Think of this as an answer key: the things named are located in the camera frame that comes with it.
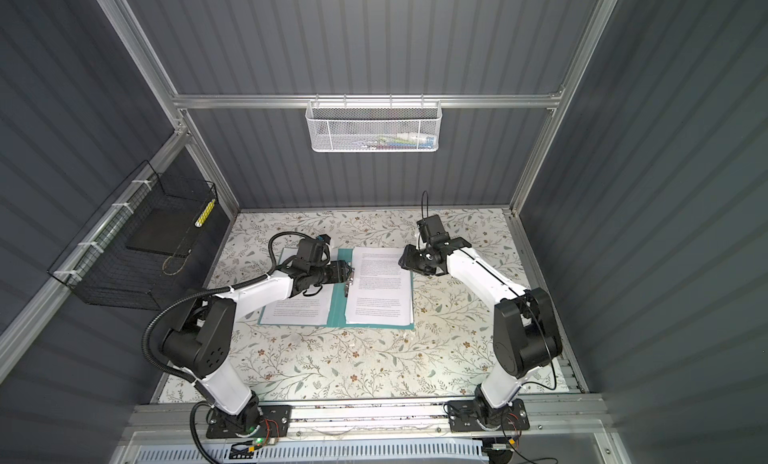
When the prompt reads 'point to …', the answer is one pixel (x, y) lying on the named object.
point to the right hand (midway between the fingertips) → (406, 264)
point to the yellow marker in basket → (202, 217)
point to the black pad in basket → (165, 230)
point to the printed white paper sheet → (301, 309)
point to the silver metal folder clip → (349, 282)
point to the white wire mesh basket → (374, 126)
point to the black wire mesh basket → (97, 262)
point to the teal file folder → (340, 307)
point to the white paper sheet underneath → (381, 292)
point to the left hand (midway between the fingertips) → (344, 268)
